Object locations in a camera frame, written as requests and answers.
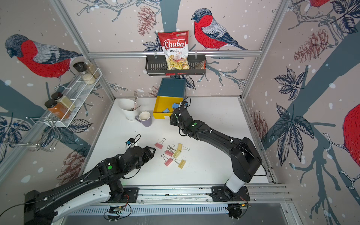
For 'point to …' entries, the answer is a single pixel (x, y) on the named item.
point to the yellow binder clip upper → (177, 152)
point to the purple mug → (144, 117)
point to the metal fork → (136, 96)
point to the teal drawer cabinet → (173, 87)
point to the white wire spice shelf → (77, 96)
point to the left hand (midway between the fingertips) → (156, 150)
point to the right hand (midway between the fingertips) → (171, 116)
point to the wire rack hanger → (50, 141)
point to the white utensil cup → (130, 110)
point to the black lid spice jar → (87, 76)
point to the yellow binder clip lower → (181, 164)
